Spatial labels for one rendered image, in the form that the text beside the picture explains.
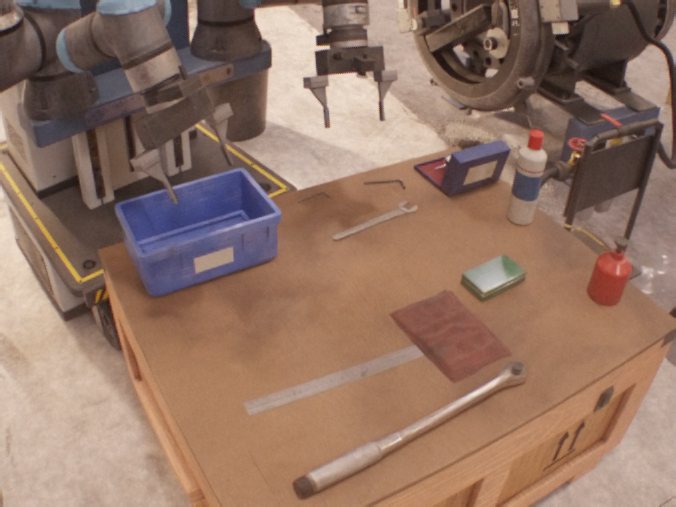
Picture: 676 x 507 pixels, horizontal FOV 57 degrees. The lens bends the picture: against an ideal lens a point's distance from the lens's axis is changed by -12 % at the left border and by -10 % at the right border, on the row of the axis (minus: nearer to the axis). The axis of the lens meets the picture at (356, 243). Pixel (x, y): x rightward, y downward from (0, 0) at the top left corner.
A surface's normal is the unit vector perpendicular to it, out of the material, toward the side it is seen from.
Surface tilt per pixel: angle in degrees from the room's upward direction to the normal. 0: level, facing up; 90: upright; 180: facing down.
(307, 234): 0
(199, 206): 90
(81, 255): 0
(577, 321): 0
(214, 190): 90
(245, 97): 93
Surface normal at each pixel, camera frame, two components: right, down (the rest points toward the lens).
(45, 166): 0.67, 0.47
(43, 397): 0.05, -0.79
